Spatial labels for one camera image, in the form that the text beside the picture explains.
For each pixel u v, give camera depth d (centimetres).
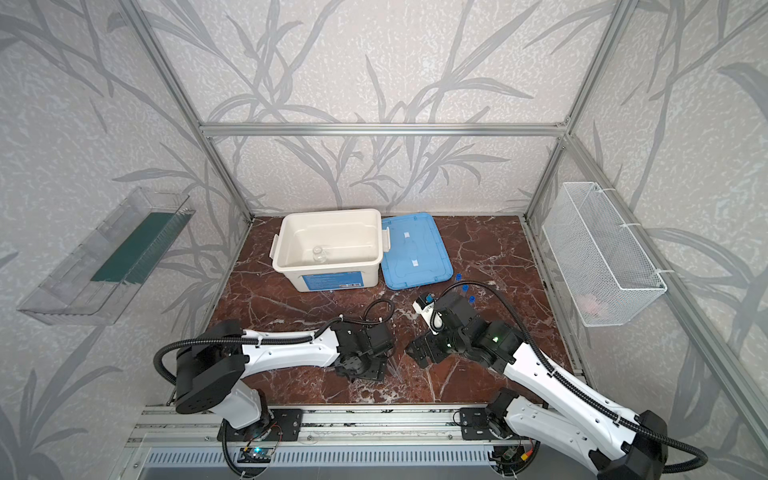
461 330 54
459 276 102
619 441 39
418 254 109
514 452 74
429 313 66
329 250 105
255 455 71
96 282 63
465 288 64
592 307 72
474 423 74
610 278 60
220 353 49
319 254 100
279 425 73
